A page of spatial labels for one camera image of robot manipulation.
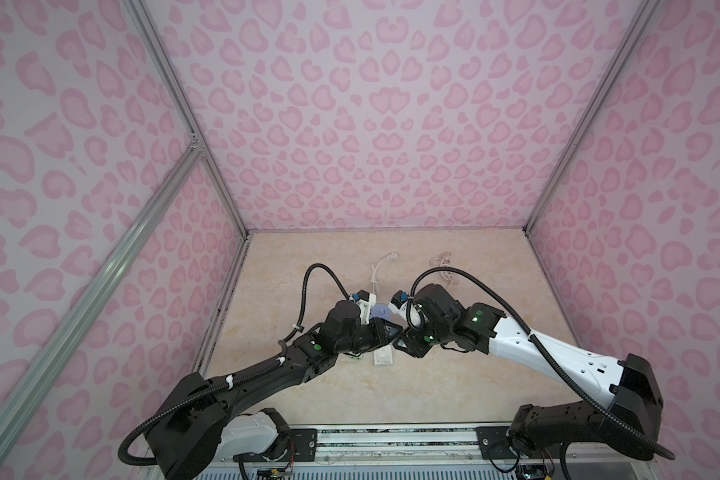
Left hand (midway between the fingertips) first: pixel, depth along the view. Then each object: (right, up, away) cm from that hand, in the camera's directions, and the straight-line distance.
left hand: (408, 337), depth 73 cm
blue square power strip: (-6, +7, -4) cm, 10 cm away
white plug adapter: (-5, -9, +13) cm, 16 cm away
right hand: (-2, -1, +1) cm, 3 cm away
